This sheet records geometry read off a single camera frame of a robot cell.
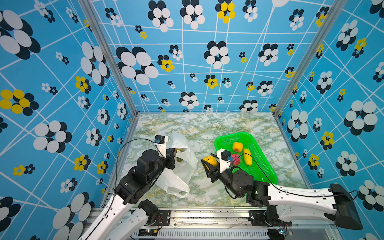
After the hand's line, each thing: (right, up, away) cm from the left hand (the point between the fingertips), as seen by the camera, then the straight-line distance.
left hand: (175, 148), depth 68 cm
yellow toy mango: (+41, -9, +21) cm, 47 cm away
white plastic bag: (0, -15, 0) cm, 15 cm away
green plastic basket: (+44, -11, +20) cm, 49 cm away
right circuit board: (+46, -42, +3) cm, 62 cm away
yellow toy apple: (+36, -3, +26) cm, 44 cm away
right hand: (+15, -4, -2) cm, 15 cm away
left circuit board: (-14, -42, +4) cm, 44 cm away
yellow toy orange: (+16, -4, -5) cm, 17 cm away
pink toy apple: (+33, -10, +19) cm, 40 cm away
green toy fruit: (-1, -10, +23) cm, 25 cm away
